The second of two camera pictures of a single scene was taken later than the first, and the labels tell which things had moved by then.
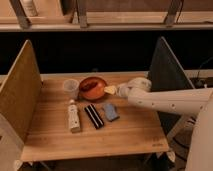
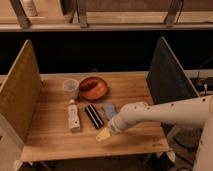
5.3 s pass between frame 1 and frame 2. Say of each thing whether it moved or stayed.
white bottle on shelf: stayed
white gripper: moved
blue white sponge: stayed
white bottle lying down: stayed
